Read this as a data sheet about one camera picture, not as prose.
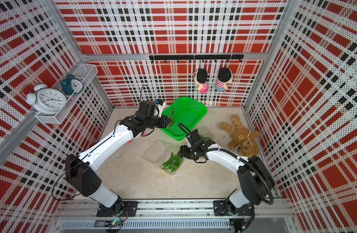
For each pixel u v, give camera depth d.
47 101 0.62
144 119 0.60
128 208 0.73
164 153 0.94
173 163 0.88
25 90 0.58
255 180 0.43
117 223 0.69
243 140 0.92
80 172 0.41
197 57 0.89
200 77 0.95
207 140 0.65
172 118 0.82
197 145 0.66
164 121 0.69
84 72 0.91
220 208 0.73
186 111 1.16
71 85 0.72
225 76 0.94
